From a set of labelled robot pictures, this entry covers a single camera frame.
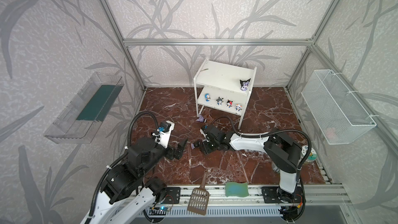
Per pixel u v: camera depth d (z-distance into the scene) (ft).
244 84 2.29
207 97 2.99
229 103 2.84
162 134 1.68
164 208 2.31
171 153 1.78
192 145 2.91
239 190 2.49
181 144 1.83
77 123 2.10
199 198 2.32
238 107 2.77
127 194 1.35
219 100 2.87
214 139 2.29
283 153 1.58
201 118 3.25
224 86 2.47
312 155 2.57
